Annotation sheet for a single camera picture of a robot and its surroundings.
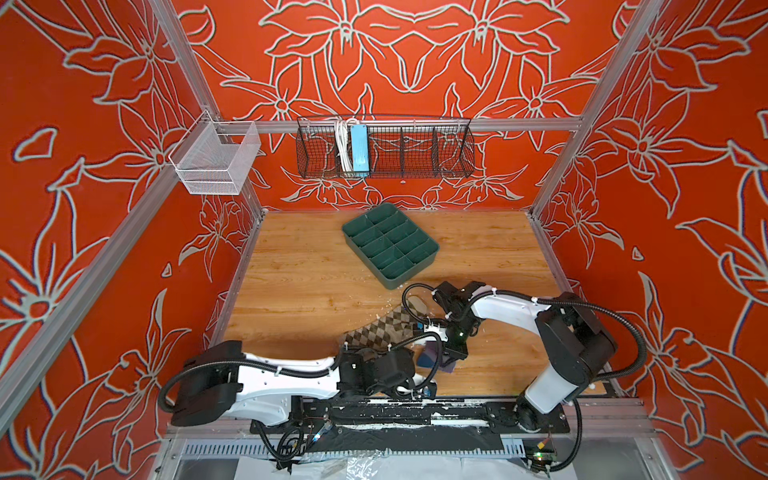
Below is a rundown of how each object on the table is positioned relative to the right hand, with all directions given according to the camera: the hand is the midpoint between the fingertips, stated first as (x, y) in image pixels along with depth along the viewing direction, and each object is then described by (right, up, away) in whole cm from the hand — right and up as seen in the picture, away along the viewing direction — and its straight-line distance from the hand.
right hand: (439, 357), depth 83 cm
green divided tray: (-13, +31, +18) cm, 39 cm away
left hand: (-9, +2, -7) cm, 11 cm away
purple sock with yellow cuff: (-3, 0, -1) cm, 4 cm away
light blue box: (-23, +62, +7) cm, 66 cm away
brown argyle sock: (-14, +6, +5) cm, 16 cm away
